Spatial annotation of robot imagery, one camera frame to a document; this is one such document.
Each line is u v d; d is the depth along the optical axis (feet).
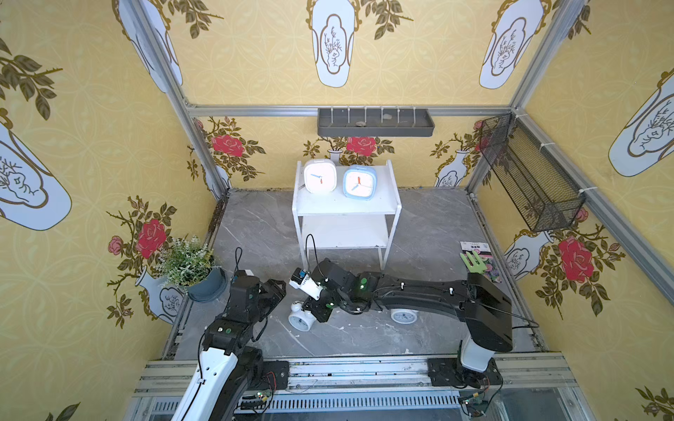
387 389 2.37
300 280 2.17
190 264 2.51
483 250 3.32
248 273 2.45
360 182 2.30
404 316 2.68
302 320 2.48
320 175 2.35
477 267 3.17
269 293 2.10
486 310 1.44
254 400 2.35
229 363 1.66
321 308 2.18
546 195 2.72
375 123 3.03
